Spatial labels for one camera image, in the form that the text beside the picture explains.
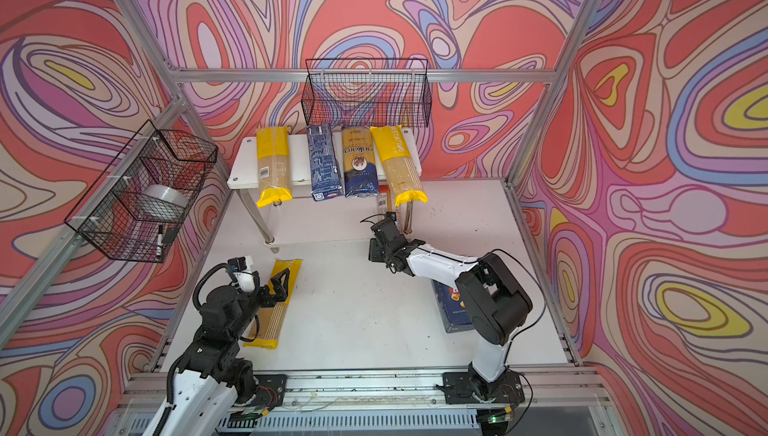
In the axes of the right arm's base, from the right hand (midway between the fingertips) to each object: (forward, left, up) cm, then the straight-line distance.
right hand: (381, 253), depth 94 cm
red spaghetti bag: (-1, -1, +30) cm, 30 cm away
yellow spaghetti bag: (-19, +32, -2) cm, 37 cm away
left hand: (-10, +28, +10) cm, 32 cm away
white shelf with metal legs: (+7, +34, +30) cm, 46 cm away
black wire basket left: (-1, +61, +26) cm, 67 cm away
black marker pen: (-9, +53, +21) cm, 58 cm away
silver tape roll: (+2, +52, +28) cm, 59 cm away
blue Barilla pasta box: (-20, -20, 0) cm, 28 cm away
